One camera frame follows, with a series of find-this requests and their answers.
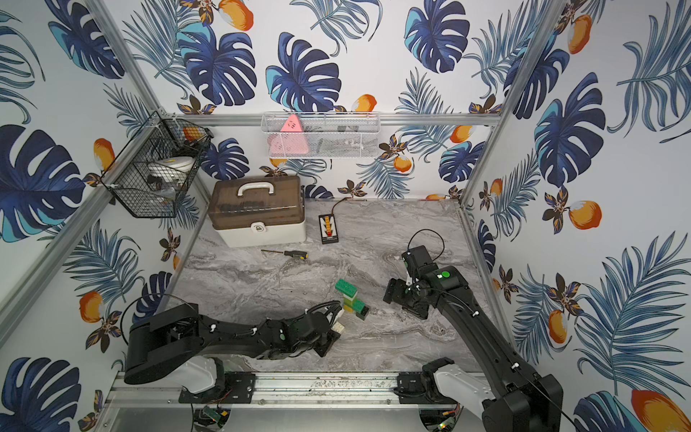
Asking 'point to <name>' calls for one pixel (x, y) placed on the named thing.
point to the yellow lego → (347, 309)
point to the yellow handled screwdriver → (294, 253)
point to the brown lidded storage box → (265, 211)
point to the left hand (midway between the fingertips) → (338, 332)
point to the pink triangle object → (291, 140)
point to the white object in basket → (171, 165)
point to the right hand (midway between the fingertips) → (395, 300)
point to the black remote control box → (328, 233)
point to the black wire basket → (151, 177)
